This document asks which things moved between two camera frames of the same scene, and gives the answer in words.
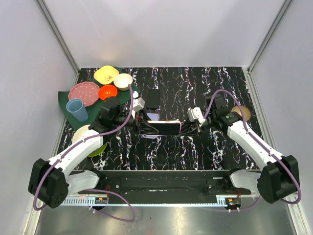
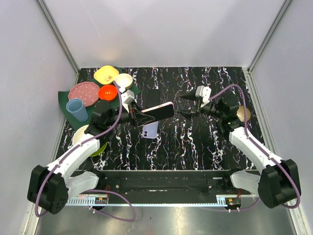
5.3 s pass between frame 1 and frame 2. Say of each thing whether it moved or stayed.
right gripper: moved
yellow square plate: stayed
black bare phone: stayed
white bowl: stayed
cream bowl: stayed
